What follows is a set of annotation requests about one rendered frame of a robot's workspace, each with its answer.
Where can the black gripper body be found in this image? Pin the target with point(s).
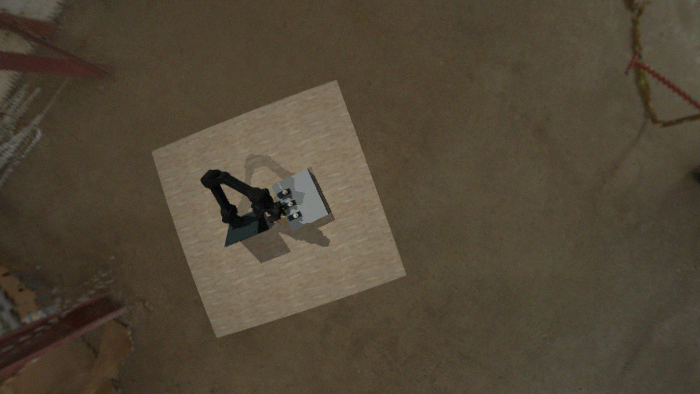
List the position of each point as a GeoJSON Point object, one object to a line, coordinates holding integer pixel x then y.
{"type": "Point", "coordinates": [272, 218]}

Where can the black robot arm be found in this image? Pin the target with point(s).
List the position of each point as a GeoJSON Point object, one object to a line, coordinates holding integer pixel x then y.
{"type": "Point", "coordinates": [212, 180]}

